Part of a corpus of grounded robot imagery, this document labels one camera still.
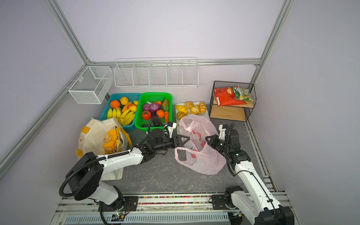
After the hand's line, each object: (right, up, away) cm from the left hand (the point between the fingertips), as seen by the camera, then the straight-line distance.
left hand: (188, 141), depth 76 cm
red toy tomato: (-31, +15, +29) cm, 45 cm away
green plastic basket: (-34, +8, +27) cm, 44 cm away
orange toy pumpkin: (-21, +16, +31) cm, 41 cm away
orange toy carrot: (-17, +14, +33) cm, 39 cm away
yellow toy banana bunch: (-47, +13, +29) cm, 57 cm away
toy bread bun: (0, +24, +39) cm, 46 cm away
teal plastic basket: (-58, +30, +36) cm, 75 cm away
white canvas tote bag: (-59, -1, +7) cm, 59 cm away
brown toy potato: (-19, +26, +39) cm, 51 cm away
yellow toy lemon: (-42, +20, +31) cm, 56 cm away
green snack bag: (+38, +30, +20) cm, 52 cm away
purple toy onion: (-26, +21, +32) cm, 46 cm away
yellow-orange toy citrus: (-51, +27, +36) cm, 68 cm away
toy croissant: (+6, +19, +36) cm, 41 cm away
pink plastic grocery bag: (+5, -6, -4) cm, 8 cm away
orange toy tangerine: (-57, +24, +32) cm, 70 cm away
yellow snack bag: (-46, -1, +8) cm, 47 cm away
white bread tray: (+14, +14, +35) cm, 41 cm away
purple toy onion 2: (-33, +22, +33) cm, 51 cm away
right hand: (+10, +1, +3) cm, 10 cm away
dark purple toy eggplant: (-25, +11, +31) cm, 41 cm away
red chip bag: (+27, +28, +21) cm, 44 cm away
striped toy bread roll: (-6, +15, +32) cm, 36 cm away
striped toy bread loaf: (-5, +20, +38) cm, 43 cm away
